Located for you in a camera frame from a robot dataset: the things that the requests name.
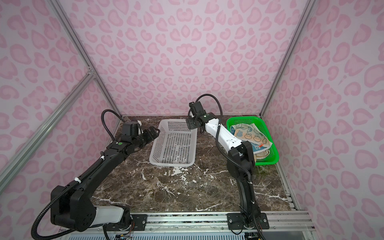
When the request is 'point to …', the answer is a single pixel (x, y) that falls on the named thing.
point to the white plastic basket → (175, 144)
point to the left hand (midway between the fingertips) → (156, 131)
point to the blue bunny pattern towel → (249, 132)
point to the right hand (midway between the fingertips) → (195, 119)
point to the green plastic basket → (273, 156)
